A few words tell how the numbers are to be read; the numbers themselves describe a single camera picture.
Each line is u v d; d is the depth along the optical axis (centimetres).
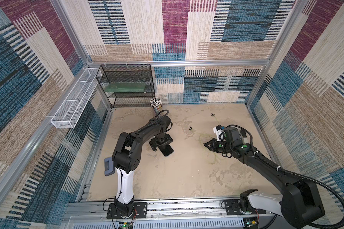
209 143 81
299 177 43
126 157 52
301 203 40
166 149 96
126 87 102
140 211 73
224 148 71
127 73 102
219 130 78
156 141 86
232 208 73
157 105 97
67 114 92
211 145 74
